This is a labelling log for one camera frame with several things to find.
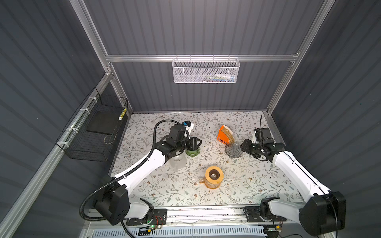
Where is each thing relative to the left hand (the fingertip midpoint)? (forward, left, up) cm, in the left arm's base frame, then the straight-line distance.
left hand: (199, 141), depth 79 cm
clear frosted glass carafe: (-6, +12, -12) cm, 18 cm away
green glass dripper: (+4, +4, -19) cm, 20 cm away
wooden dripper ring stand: (-14, -7, -13) cm, 20 cm away
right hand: (-2, -26, -6) cm, 27 cm away
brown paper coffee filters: (+13, -21, -11) cm, 27 cm away
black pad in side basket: (+7, +47, +10) cm, 49 cm away
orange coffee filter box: (+12, -16, -12) cm, 23 cm away
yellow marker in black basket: (+16, +42, +7) cm, 46 cm away
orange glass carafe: (-17, -5, -19) cm, 26 cm away
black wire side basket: (+2, +53, +8) cm, 54 cm away
